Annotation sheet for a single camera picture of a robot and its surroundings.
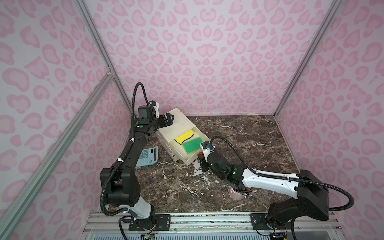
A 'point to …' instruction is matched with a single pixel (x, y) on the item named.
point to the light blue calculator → (148, 156)
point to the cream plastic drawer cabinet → (181, 124)
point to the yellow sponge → (180, 139)
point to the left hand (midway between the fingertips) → (168, 116)
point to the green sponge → (192, 145)
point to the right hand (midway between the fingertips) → (201, 154)
